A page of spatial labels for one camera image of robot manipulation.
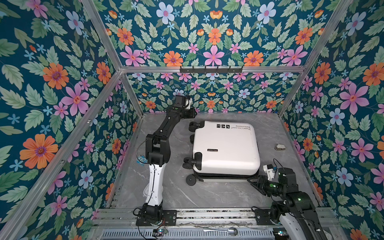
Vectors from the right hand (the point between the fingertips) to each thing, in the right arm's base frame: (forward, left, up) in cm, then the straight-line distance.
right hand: (248, 181), depth 75 cm
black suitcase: (+13, +12, +7) cm, 19 cm away
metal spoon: (-20, +10, -9) cm, 24 cm away
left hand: (+46, +27, +9) cm, 54 cm away
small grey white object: (+25, -28, -8) cm, 39 cm away
